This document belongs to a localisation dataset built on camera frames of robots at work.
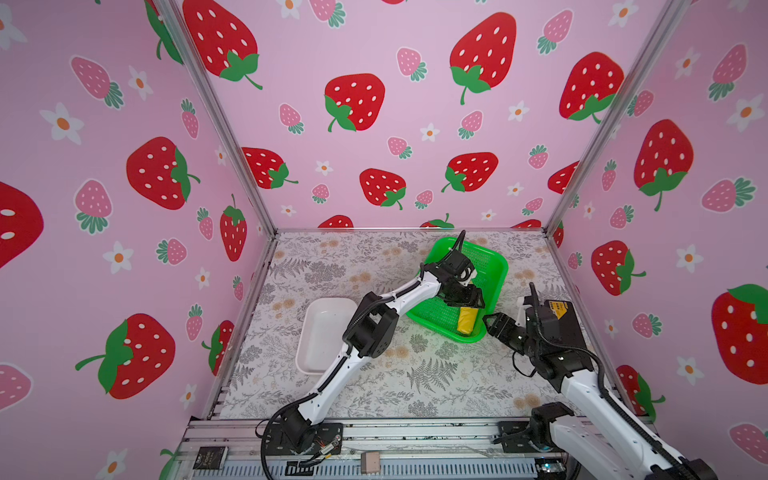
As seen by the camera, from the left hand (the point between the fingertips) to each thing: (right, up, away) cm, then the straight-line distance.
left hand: (480, 305), depth 95 cm
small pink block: (-33, -33, -26) cm, 54 cm away
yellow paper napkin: (-4, -4, -2) cm, 6 cm away
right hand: (-1, -3, -12) cm, 12 cm away
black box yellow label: (+25, -5, -2) cm, 25 cm away
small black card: (-72, -33, -25) cm, 83 cm away
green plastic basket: (-12, -4, +2) cm, 13 cm away
